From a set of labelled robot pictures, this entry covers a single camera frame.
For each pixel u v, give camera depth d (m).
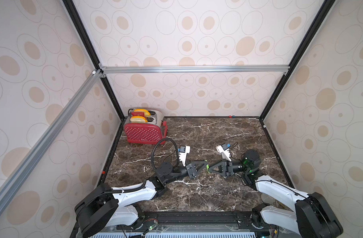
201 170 0.65
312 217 0.41
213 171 0.66
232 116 1.24
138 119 0.90
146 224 0.73
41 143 0.54
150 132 0.94
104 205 0.42
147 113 0.95
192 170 0.64
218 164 0.66
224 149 0.67
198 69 0.92
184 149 0.65
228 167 0.64
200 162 0.64
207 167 0.66
